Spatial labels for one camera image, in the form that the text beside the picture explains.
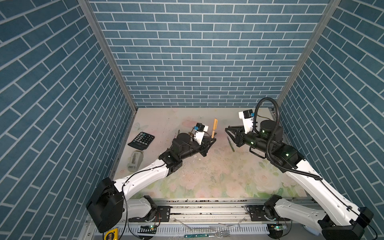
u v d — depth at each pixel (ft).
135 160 2.95
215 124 2.19
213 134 2.27
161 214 2.40
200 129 2.05
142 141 3.25
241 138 1.88
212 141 2.32
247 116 1.82
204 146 2.12
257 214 2.42
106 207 1.30
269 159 1.58
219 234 2.23
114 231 2.22
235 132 2.11
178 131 3.53
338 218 1.31
